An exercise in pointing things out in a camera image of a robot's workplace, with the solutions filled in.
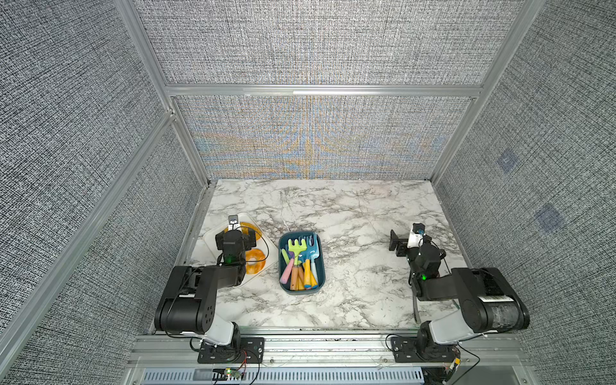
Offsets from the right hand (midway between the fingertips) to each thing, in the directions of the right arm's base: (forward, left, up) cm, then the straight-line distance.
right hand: (407, 224), depth 90 cm
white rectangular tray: (-1, +77, -10) cm, 78 cm away
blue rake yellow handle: (-18, +40, -7) cm, 44 cm away
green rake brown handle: (-18, +42, -6) cm, 46 cm away
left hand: (+1, +64, -3) cm, 64 cm away
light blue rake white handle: (-8, +35, -6) cm, 36 cm away
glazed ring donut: (-12, +56, -9) cm, 58 cm away
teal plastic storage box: (-12, +39, -7) cm, 42 cm away
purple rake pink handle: (-10, +43, -6) cm, 45 cm away
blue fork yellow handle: (-20, +37, -5) cm, 43 cm away
